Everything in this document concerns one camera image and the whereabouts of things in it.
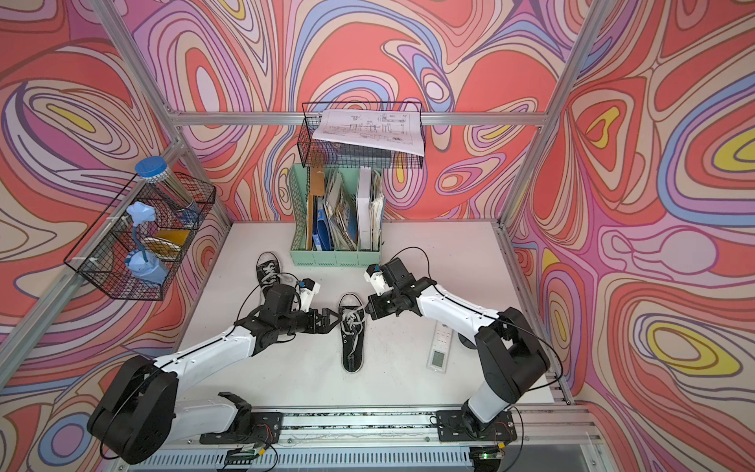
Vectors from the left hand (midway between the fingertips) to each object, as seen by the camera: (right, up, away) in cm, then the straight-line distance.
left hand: (334, 318), depth 84 cm
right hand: (+11, +1, +1) cm, 11 cm away
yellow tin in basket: (-38, +22, -14) cm, 46 cm away
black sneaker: (+5, +1, +4) cm, 7 cm away
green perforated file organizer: (+1, +31, +9) cm, 32 cm away
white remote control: (+32, -9, +1) cm, 33 cm away
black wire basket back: (-4, +54, +17) cm, 56 cm away
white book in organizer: (+8, +28, +17) cm, 33 cm away
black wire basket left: (-49, +22, -10) cm, 54 cm away
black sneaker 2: (-25, +13, +16) cm, 33 cm away
